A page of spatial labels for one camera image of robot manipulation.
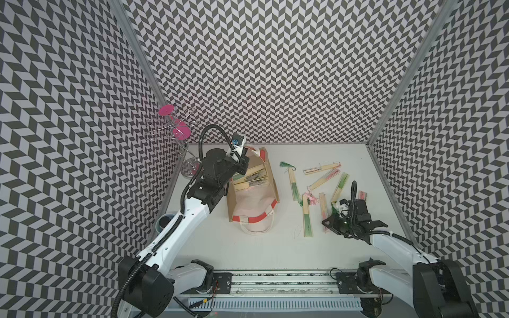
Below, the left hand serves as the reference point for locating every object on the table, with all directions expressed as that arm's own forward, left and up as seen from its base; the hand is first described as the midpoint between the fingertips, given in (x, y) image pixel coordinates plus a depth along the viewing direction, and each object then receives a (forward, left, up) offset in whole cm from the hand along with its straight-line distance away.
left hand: (245, 149), depth 74 cm
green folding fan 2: (-1, -22, -31) cm, 38 cm away
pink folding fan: (+8, -40, -30) cm, 51 cm away
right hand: (-18, -33, -31) cm, 49 cm away
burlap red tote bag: (-12, -2, -24) cm, 27 cm away
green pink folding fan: (-4, -28, -32) cm, 43 cm away
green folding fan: (+2, -45, -31) cm, 55 cm away
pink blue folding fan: (-2, -55, -31) cm, 64 cm away
